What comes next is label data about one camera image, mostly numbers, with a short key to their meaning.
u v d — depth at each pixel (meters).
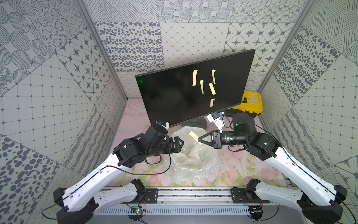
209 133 0.57
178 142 0.57
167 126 0.61
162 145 0.54
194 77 0.65
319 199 0.38
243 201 0.73
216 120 0.56
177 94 0.90
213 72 0.67
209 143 0.56
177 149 0.56
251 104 0.93
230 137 0.52
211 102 0.82
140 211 0.70
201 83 0.69
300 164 0.42
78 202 0.38
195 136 0.60
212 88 0.73
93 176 0.40
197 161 0.69
